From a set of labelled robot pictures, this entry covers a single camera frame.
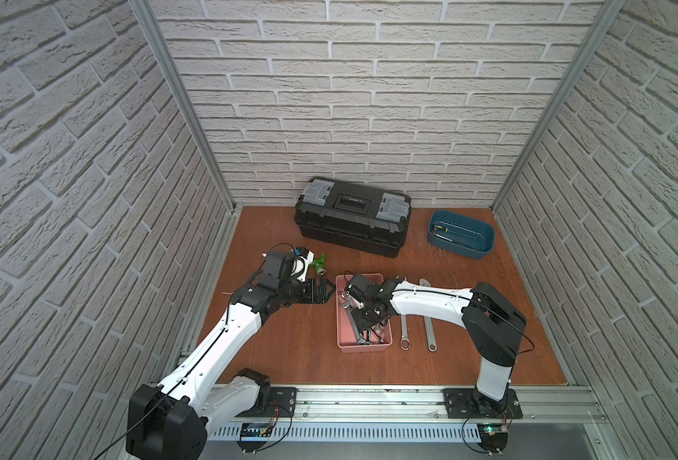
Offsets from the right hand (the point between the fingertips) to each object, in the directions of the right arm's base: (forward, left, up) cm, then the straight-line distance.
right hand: (364, 319), depth 88 cm
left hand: (+4, +11, +16) cm, 20 cm away
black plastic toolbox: (+30, +3, +16) cm, 34 cm away
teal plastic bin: (+32, -43, -1) cm, 54 cm away
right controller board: (-32, -30, -2) cm, 44 cm away
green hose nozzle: (+20, +14, +2) cm, 25 cm away
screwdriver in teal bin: (+35, -34, +1) cm, 49 cm away
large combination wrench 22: (-8, -12, 0) cm, 14 cm away
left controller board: (-26, +31, -3) cm, 41 cm away
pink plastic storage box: (-5, +5, -1) cm, 7 cm away
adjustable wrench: (-4, -20, -1) cm, 20 cm away
